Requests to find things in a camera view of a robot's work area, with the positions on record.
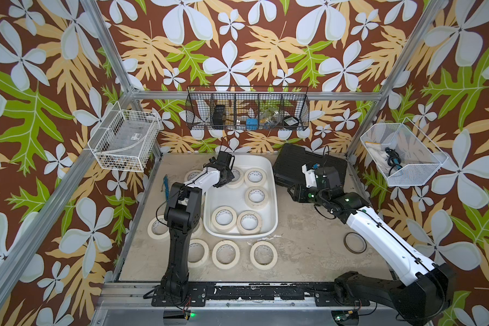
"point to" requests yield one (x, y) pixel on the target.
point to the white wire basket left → (125, 140)
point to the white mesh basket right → (420, 157)
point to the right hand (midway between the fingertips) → (291, 188)
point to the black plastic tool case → (289, 159)
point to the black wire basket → (244, 107)
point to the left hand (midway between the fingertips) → (229, 174)
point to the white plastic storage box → (246, 206)
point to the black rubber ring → (344, 242)
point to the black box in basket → (219, 115)
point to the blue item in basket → (252, 123)
